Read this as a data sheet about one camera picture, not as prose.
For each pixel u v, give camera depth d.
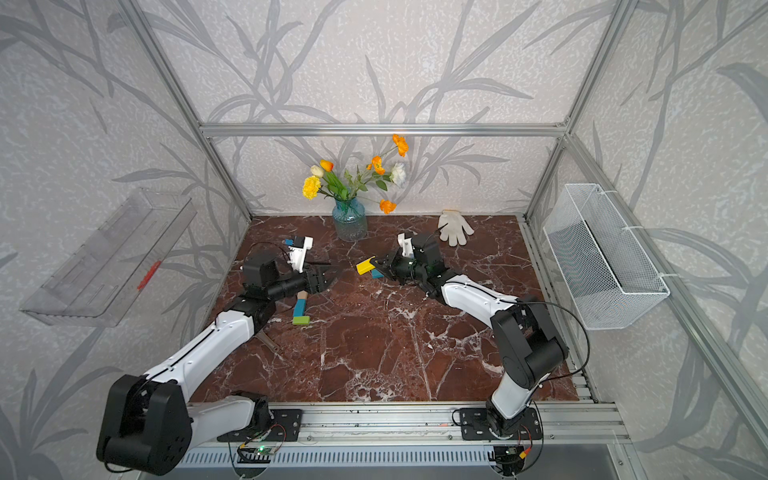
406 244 0.81
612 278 0.60
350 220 1.05
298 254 0.72
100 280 0.66
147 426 0.40
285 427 0.72
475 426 0.72
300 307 0.96
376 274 1.02
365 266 0.83
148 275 0.65
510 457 0.77
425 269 0.69
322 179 0.97
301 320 0.92
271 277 0.64
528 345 0.46
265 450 0.71
